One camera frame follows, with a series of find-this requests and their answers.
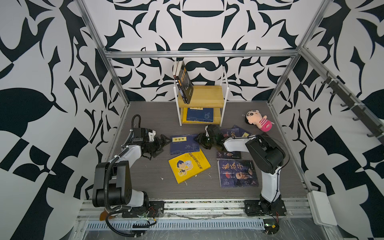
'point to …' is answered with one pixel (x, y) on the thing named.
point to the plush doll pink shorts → (253, 117)
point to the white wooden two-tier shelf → (207, 104)
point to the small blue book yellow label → (242, 132)
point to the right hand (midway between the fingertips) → (195, 139)
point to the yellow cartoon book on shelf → (185, 117)
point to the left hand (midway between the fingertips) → (167, 142)
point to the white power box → (321, 209)
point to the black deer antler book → (183, 82)
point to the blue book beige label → (200, 114)
